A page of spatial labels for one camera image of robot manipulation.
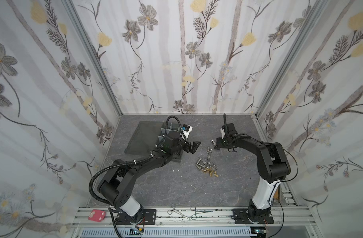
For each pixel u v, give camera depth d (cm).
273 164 51
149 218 74
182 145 74
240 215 74
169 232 70
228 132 80
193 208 77
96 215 74
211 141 104
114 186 45
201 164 93
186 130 74
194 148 76
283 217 74
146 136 109
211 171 89
